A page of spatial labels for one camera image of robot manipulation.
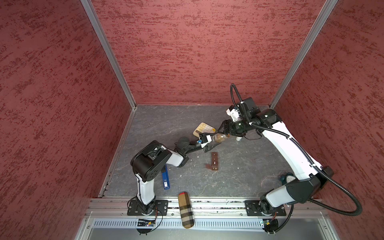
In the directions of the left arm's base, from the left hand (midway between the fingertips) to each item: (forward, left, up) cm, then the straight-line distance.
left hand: (218, 138), depth 79 cm
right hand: (-3, -1, +8) cm, 8 cm away
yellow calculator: (+19, +8, -17) cm, 26 cm away
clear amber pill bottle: (-3, 0, +5) cm, 6 cm away
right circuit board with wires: (-37, -25, -19) cm, 49 cm away
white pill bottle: (+11, -17, -17) cm, 26 cm away
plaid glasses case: (-34, +16, -15) cm, 41 cm away
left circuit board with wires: (-37, +36, -20) cm, 55 cm away
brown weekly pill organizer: (-9, +1, -18) cm, 20 cm away
